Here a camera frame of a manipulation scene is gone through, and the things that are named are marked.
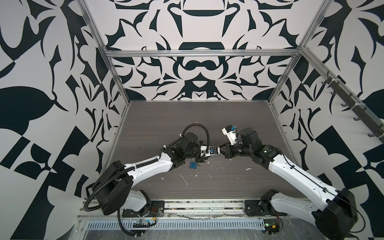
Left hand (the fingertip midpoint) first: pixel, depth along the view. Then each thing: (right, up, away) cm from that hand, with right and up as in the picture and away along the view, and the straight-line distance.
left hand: (214, 144), depth 78 cm
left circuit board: (-35, -37, -5) cm, 52 cm away
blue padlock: (-10, -14, +10) cm, 20 cm away
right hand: (+1, -2, -3) cm, 3 cm away
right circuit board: (+26, -37, -6) cm, 46 cm away
